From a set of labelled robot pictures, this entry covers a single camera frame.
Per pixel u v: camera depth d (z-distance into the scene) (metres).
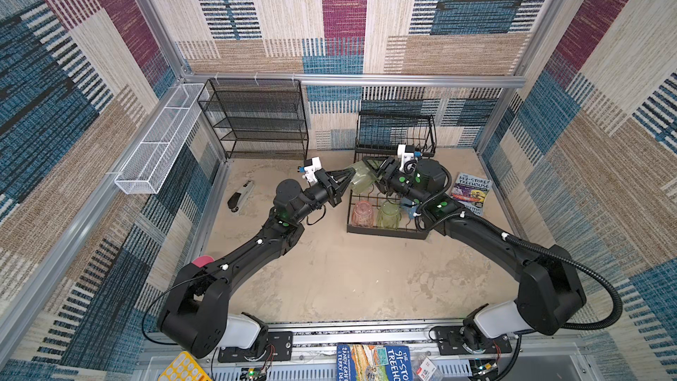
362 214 0.94
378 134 1.22
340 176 0.71
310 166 0.73
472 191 1.04
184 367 0.70
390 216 0.90
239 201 1.02
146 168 0.71
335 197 0.68
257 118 1.10
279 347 0.73
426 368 0.69
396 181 0.69
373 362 0.69
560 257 0.42
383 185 0.71
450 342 0.73
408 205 0.68
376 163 0.73
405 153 0.73
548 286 0.42
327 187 0.65
